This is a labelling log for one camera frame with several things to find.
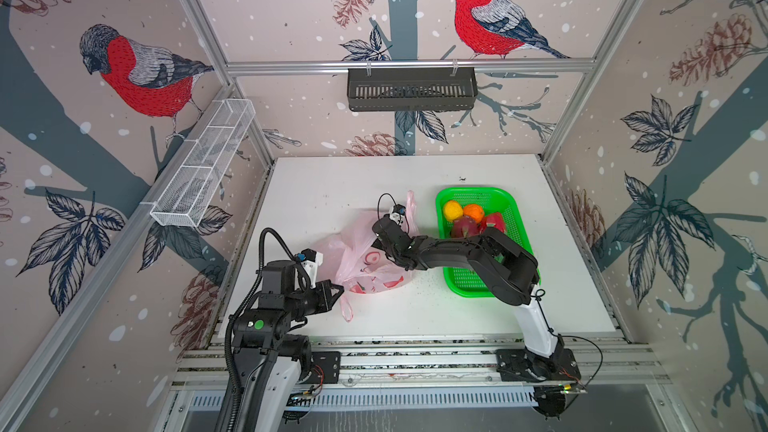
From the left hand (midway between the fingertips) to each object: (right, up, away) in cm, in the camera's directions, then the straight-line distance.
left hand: (341, 290), depth 72 cm
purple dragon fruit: (+35, +13, +18) cm, 42 cm away
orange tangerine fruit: (+41, +17, +25) cm, 51 cm away
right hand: (+5, +9, +24) cm, 26 cm away
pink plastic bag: (+2, +7, +3) cm, 8 cm away
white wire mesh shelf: (-37, +26, +1) cm, 46 cm away
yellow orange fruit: (+33, +18, +25) cm, 45 cm away
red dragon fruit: (+45, +15, +20) cm, 52 cm away
